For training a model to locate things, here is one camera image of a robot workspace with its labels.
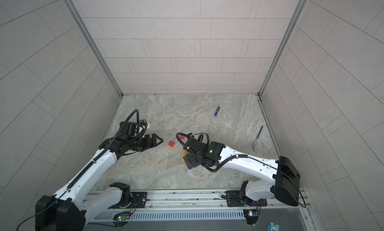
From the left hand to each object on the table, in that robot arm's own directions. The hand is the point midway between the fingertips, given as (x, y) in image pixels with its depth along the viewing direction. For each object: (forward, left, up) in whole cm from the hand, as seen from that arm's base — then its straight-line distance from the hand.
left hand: (162, 140), depth 77 cm
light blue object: (-35, -51, -10) cm, 63 cm away
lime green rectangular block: (-3, -11, -10) cm, 15 cm away
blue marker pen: (+31, -33, -13) cm, 47 cm away
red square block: (+4, -3, -13) cm, 14 cm away
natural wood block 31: (-6, -10, -12) cm, 17 cm away
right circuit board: (-31, -44, -13) cm, 55 cm away
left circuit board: (-32, +14, -8) cm, 35 cm away
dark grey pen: (+13, -59, -13) cm, 62 cm away
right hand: (-8, -16, -4) cm, 19 cm away
